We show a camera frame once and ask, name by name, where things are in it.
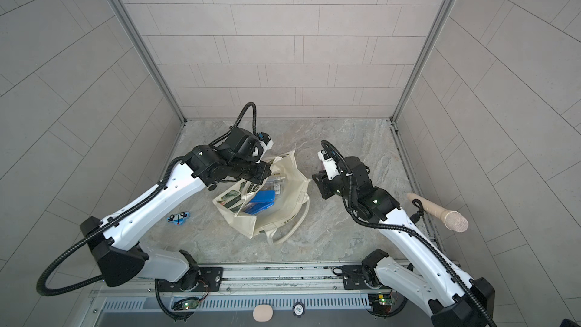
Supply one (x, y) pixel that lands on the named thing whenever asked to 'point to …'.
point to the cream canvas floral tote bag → (292, 203)
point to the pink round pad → (262, 312)
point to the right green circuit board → (380, 303)
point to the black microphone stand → (420, 211)
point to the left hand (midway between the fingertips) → (275, 172)
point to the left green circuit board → (187, 303)
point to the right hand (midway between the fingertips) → (315, 176)
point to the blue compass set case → (267, 197)
